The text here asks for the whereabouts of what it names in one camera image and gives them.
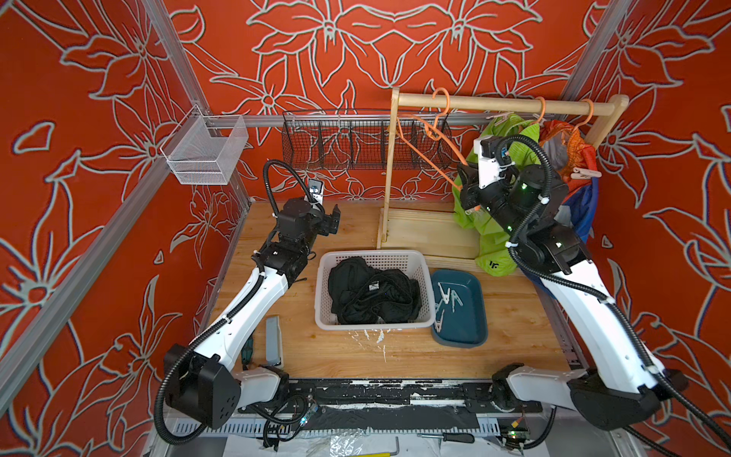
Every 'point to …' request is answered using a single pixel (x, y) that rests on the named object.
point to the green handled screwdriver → (246, 352)
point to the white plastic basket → (413, 263)
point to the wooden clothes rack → (434, 232)
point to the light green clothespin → (453, 296)
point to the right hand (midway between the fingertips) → (465, 156)
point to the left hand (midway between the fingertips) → (317, 198)
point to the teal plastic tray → (461, 294)
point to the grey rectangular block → (273, 340)
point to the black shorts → (359, 293)
